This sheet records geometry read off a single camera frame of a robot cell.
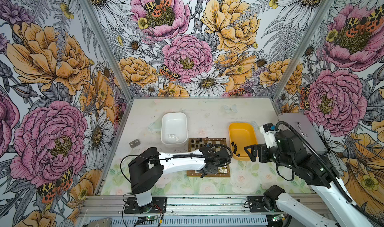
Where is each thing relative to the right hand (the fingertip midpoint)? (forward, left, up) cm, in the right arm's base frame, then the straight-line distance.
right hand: (254, 153), depth 66 cm
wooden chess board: (+17, +26, -22) cm, 38 cm away
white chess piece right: (+23, +40, -21) cm, 51 cm away
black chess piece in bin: (+17, +3, -22) cm, 28 cm away
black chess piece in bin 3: (+13, +2, -22) cm, 26 cm away
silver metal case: (+23, -36, -9) cm, 44 cm away
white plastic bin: (+31, +40, -26) cm, 57 cm away
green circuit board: (-19, +47, -23) cm, 56 cm away
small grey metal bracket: (+18, +64, -21) cm, 69 cm away
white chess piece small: (+23, +43, -22) cm, 53 cm away
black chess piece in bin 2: (+15, +2, -23) cm, 28 cm away
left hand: (0, +21, -19) cm, 28 cm away
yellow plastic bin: (+26, -6, -27) cm, 38 cm away
